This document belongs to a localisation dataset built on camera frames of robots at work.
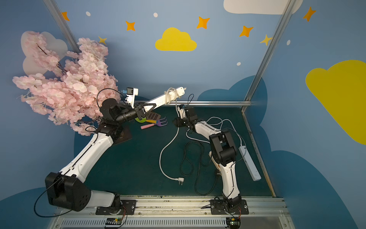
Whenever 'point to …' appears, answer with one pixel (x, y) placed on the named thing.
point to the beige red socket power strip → (218, 165)
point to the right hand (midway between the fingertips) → (176, 119)
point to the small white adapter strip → (250, 163)
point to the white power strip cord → (180, 180)
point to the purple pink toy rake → (158, 123)
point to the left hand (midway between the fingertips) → (154, 102)
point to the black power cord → (198, 169)
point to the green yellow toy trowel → (144, 119)
